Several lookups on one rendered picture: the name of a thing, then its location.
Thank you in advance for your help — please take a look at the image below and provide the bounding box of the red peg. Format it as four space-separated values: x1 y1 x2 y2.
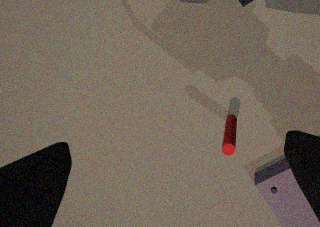
223 114 237 155

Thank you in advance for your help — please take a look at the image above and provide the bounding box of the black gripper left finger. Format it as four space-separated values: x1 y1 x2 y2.
0 142 72 227

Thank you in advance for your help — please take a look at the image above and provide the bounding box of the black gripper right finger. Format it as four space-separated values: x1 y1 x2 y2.
284 130 320 222

